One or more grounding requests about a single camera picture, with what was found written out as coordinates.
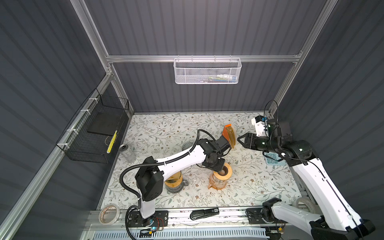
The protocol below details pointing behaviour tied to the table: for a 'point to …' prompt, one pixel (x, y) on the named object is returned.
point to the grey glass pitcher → (170, 190)
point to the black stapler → (200, 213)
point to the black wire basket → (89, 135)
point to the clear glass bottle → (127, 154)
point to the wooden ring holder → (224, 174)
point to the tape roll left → (109, 214)
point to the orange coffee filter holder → (229, 133)
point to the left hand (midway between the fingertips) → (219, 168)
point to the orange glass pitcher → (215, 183)
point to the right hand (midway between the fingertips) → (242, 140)
